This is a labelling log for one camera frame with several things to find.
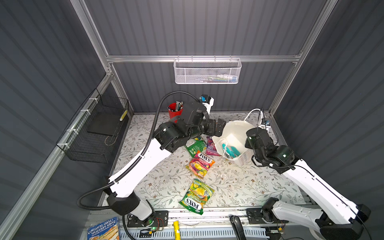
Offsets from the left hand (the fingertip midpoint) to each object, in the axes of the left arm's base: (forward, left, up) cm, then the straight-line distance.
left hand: (216, 119), depth 62 cm
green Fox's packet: (+12, +9, -38) cm, 41 cm away
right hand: (-1, -20, -11) cm, 23 cm away
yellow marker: (-35, +19, -39) cm, 56 cm away
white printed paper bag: (+12, -15, -31) cm, 36 cm away
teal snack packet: (+4, -14, -32) cm, 35 cm away
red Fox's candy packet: (-2, +6, -37) cm, 38 cm away
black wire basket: (+5, +60, -13) cm, 61 cm away
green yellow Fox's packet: (-18, +8, -38) cm, 43 cm away
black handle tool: (-35, -9, -35) cm, 50 cm away
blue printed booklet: (-31, +51, -40) cm, 72 cm away
